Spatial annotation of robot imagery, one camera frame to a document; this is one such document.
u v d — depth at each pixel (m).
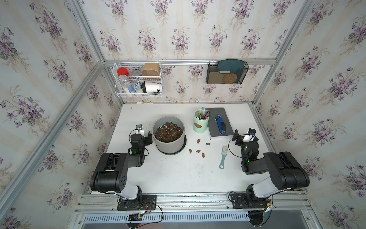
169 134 0.90
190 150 0.93
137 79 0.93
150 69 0.88
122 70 0.93
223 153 0.91
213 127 1.01
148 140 0.84
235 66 0.93
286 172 0.45
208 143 0.96
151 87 0.93
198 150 0.93
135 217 0.71
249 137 0.76
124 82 0.88
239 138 0.80
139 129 0.79
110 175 0.45
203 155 0.91
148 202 0.72
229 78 0.98
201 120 0.90
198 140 0.97
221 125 0.98
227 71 0.93
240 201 0.73
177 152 0.89
